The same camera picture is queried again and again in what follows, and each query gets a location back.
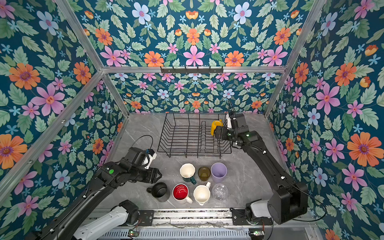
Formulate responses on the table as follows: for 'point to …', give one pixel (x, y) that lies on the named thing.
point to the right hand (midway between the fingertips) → (222, 130)
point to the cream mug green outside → (187, 172)
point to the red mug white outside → (180, 194)
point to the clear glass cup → (220, 192)
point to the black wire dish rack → (189, 133)
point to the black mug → (158, 189)
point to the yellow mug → (214, 124)
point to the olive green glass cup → (204, 173)
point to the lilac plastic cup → (218, 171)
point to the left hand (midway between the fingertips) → (159, 173)
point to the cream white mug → (202, 193)
